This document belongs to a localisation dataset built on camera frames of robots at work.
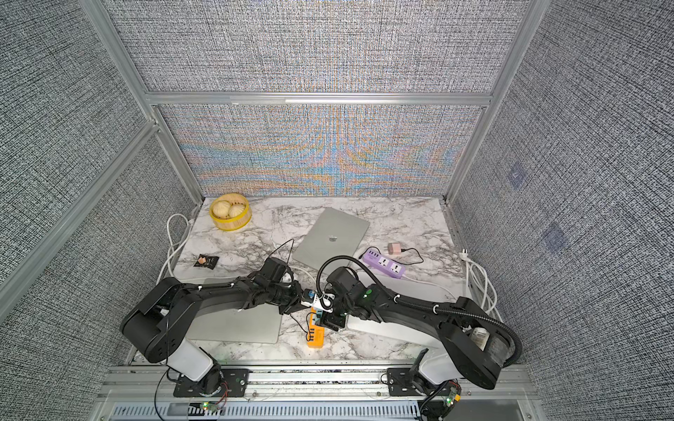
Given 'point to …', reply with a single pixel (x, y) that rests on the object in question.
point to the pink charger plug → (394, 248)
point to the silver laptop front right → (399, 332)
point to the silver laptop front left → (256, 324)
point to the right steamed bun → (234, 210)
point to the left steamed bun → (220, 209)
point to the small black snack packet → (206, 261)
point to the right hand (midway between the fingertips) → (319, 304)
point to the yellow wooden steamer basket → (236, 223)
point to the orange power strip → (317, 333)
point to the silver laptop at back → (333, 240)
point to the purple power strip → (384, 263)
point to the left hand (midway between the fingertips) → (318, 302)
